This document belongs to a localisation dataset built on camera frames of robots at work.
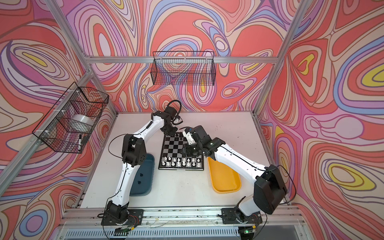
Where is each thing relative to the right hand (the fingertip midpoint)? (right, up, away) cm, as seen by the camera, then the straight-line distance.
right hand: (183, 155), depth 79 cm
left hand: (-8, +12, +25) cm, 28 cm away
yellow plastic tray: (+24, -17, +10) cm, 31 cm away
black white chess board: (-8, -5, +14) cm, 17 cm away
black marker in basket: (-50, +5, -8) cm, 50 cm away
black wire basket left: (-58, +15, -5) cm, 60 cm away
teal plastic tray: (-24, -18, +6) cm, 31 cm away
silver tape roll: (-50, +19, -5) cm, 54 cm away
